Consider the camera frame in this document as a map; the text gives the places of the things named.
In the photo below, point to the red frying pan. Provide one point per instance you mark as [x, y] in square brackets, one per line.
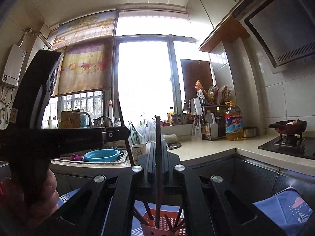
[295, 127]

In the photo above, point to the white plastic jug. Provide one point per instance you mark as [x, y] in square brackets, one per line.
[211, 127]

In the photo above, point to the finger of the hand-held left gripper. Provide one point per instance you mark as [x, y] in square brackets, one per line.
[115, 134]
[108, 127]

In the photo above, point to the green onions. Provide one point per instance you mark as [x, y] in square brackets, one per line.
[133, 132]

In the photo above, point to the steel sink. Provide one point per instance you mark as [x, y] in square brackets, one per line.
[123, 161]

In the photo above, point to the dark brown board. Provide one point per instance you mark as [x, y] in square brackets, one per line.
[195, 73]

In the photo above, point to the white red cap bottle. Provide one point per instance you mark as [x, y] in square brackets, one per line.
[111, 113]

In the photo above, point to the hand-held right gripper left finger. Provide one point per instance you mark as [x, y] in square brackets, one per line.
[151, 162]

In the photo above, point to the row of condiment jars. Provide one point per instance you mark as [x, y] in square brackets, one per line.
[179, 119]

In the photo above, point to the yellow cooking oil bottle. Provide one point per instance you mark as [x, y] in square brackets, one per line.
[233, 125]

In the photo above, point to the magenta scrubber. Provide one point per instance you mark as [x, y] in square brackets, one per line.
[76, 157]

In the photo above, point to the blue plastic basin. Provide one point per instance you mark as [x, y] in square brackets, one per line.
[101, 156]

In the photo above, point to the black gas stove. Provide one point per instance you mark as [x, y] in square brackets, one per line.
[278, 148]

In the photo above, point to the white water heater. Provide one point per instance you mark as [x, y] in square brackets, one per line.
[14, 64]

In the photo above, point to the steel faucet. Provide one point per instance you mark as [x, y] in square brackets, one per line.
[78, 113]
[104, 117]

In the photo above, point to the blue printed tablecloth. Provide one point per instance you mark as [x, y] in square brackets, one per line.
[283, 206]

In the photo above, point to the colourful printed cup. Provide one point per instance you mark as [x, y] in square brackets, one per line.
[84, 121]

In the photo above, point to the person's left hand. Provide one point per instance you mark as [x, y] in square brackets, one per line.
[51, 189]

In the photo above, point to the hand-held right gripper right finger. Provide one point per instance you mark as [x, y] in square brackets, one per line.
[164, 162]

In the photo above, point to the metal tin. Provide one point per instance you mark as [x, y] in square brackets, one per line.
[250, 132]

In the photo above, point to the steel cleaver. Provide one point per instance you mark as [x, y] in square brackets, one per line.
[198, 106]

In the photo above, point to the kitchen window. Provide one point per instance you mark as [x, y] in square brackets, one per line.
[142, 78]

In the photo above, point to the metal exhaust pipe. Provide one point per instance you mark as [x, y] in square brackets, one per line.
[34, 32]

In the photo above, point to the palm print window blind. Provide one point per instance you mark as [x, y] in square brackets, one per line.
[86, 25]

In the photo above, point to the bundle of wooden chopsticks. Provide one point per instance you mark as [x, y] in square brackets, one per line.
[179, 215]

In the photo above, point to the metal condiment rack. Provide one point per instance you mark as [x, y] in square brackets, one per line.
[214, 106]

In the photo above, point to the wooden cutting board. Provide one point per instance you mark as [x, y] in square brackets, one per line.
[64, 118]

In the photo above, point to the pile of snack packets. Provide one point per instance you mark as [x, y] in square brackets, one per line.
[216, 93]

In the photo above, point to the pink plastic chopstick holder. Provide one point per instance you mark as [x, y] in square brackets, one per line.
[162, 220]

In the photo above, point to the wooden wall cabinet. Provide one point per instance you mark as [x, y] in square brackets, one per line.
[226, 34]

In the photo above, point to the steel range hood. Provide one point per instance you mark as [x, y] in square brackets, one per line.
[283, 24]

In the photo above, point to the single dark chopstick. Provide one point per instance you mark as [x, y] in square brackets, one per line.
[158, 127]
[121, 113]

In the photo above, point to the fruit print roller blind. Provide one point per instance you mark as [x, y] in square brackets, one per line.
[83, 71]

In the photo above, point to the white mug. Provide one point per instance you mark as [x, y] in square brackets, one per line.
[137, 152]

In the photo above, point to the clear plastic bag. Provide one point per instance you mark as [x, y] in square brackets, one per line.
[145, 132]

